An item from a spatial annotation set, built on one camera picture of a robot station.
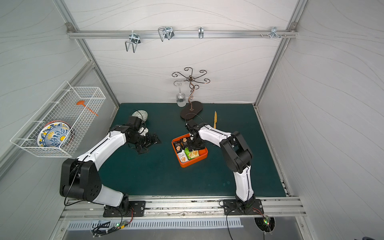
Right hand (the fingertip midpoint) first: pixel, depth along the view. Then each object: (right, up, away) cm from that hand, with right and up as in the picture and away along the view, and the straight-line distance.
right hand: (193, 148), depth 94 cm
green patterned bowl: (-39, +22, +17) cm, 48 cm away
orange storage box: (+6, -3, -6) cm, 9 cm away
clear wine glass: (-8, +33, 0) cm, 34 cm away
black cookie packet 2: (-6, +4, +1) cm, 7 cm away
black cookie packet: (-10, +2, -1) cm, 10 cm away
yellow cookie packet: (+1, -3, -4) cm, 5 cm away
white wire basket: (-60, +26, -18) cm, 68 cm away
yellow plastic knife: (+17, +19, +17) cm, 30 cm away
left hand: (-21, +3, -10) cm, 24 cm away
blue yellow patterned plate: (-58, +13, -33) cm, 68 cm away
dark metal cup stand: (-3, +25, +21) cm, 33 cm away
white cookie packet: (-6, -4, -6) cm, 10 cm away
